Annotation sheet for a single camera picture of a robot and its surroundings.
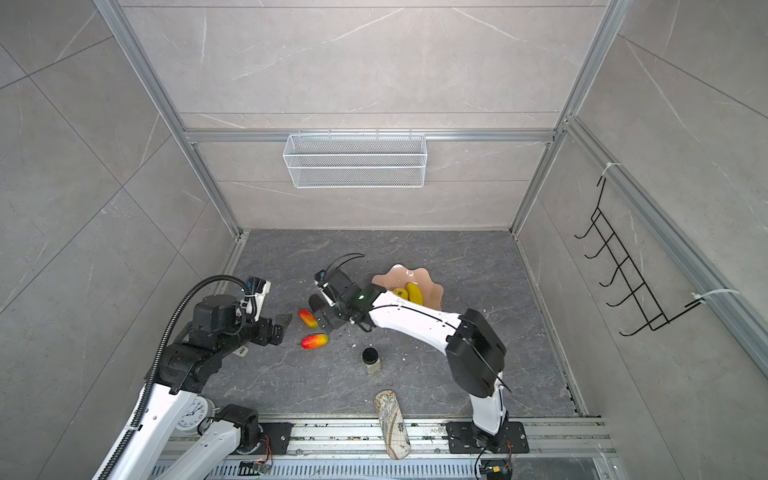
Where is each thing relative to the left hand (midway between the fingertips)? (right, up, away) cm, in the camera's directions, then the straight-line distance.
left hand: (271, 304), depth 73 cm
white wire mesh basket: (+18, +45, +28) cm, 56 cm away
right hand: (+14, -2, +11) cm, 18 cm away
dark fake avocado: (+5, -3, +24) cm, 25 cm away
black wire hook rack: (+84, +5, -9) cm, 84 cm away
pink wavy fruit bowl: (+44, 0, +25) cm, 50 cm away
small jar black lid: (+25, -16, +5) cm, 30 cm away
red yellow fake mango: (+3, -8, +20) cm, 22 cm away
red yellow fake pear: (+7, -14, +15) cm, 22 cm away
